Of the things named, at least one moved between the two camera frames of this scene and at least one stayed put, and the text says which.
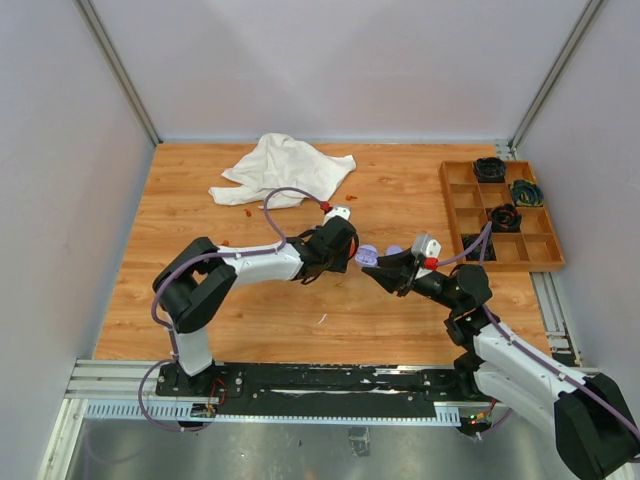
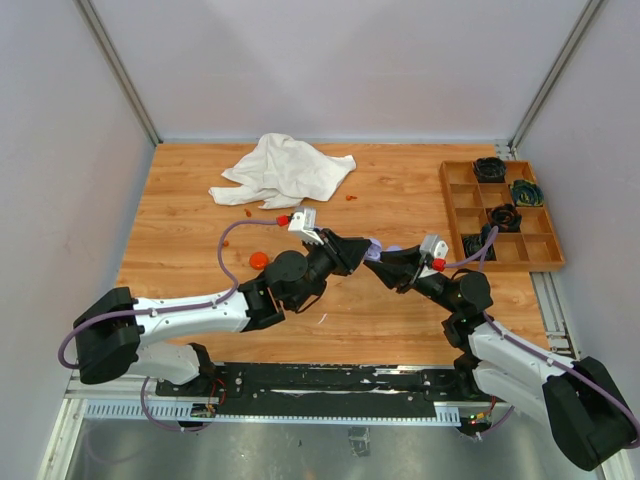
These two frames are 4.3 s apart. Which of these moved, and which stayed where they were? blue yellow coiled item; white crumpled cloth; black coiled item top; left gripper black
Moved: left gripper black
Stayed: blue yellow coiled item; black coiled item top; white crumpled cloth
